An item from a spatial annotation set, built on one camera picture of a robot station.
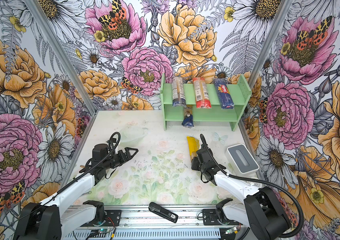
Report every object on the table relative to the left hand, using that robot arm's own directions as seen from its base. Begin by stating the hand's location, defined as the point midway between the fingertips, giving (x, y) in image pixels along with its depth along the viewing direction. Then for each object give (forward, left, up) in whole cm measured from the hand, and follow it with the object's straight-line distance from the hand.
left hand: (134, 157), depth 85 cm
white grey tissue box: (-1, -60, -5) cm, 61 cm away
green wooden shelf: (+30, -22, +4) cm, 37 cm away
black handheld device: (-26, -17, -6) cm, 32 cm away
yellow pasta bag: (+11, -35, -7) cm, 37 cm away
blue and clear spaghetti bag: (+21, -31, +6) cm, 38 cm away
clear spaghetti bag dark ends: (+28, -25, +20) cm, 43 cm away
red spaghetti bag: (+27, -39, +21) cm, 52 cm away
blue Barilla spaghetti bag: (+28, -51, +21) cm, 62 cm away
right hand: (-2, -34, -7) cm, 35 cm away
